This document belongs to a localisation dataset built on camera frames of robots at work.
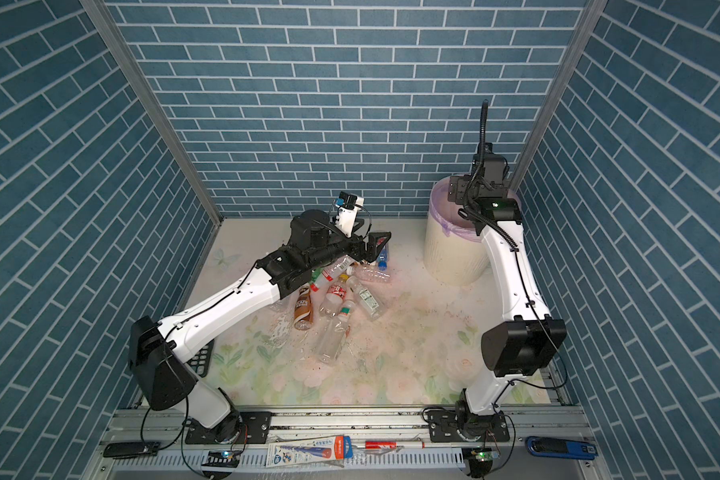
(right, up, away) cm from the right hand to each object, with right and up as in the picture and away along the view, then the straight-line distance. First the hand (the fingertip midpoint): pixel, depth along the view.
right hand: (474, 177), depth 77 cm
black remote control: (-84, -64, -11) cm, 106 cm away
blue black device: (+17, -64, -9) cm, 67 cm away
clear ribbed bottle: (-27, -28, +24) cm, 46 cm away
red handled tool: (-22, -66, -7) cm, 70 cm away
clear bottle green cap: (-39, -45, +13) cm, 61 cm away
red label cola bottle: (-39, -35, +18) cm, 55 cm away
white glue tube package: (-42, -66, -8) cm, 79 cm away
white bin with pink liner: (-3, -20, +8) cm, 22 cm away
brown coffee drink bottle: (-48, -39, +11) cm, 62 cm away
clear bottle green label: (-27, -37, +12) cm, 47 cm away
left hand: (-25, -14, -6) cm, 30 cm away
